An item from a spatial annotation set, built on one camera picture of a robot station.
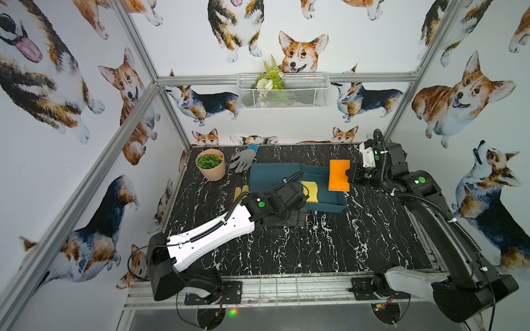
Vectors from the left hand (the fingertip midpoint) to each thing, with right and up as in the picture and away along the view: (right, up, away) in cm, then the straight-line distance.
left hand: (297, 212), depth 73 cm
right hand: (+16, +15, -2) cm, 22 cm away
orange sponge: (+15, +12, +1) cm, 19 cm away
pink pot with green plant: (-38, +17, +25) cm, 49 cm away
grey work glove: (-25, +19, +40) cm, 51 cm away
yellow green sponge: (+6, +7, +10) cm, 14 cm away
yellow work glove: (-27, +3, +29) cm, 40 cm away
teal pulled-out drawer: (+14, +2, +12) cm, 18 cm away
